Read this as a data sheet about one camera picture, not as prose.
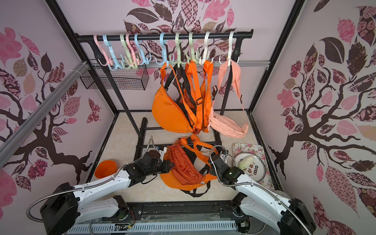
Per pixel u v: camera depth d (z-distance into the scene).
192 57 0.61
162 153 0.74
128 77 0.79
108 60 0.57
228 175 0.58
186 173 0.77
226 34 0.53
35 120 0.58
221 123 0.75
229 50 0.58
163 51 0.87
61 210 0.40
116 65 0.60
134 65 0.58
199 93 0.68
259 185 0.50
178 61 0.61
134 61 0.58
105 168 0.87
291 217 0.40
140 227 0.70
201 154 0.95
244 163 0.86
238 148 0.98
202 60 0.60
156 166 0.66
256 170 0.87
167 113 0.79
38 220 0.42
